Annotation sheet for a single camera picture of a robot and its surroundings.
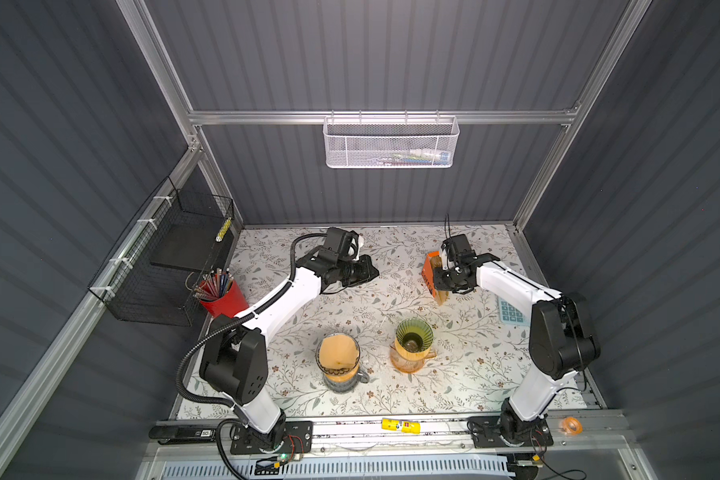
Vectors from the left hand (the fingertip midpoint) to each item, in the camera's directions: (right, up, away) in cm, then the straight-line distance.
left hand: (379, 271), depth 84 cm
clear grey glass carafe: (-5, -28, -5) cm, 29 cm away
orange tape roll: (+49, -39, -8) cm, 63 cm away
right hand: (+20, -4, +11) cm, 23 cm away
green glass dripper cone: (+9, -17, -3) cm, 20 cm away
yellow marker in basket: (-44, +12, -1) cm, 45 cm away
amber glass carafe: (+7, -27, +1) cm, 28 cm away
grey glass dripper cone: (-10, -23, -14) cm, 29 cm away
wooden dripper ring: (+8, -22, -6) cm, 24 cm away
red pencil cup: (-47, -7, +4) cm, 48 cm away
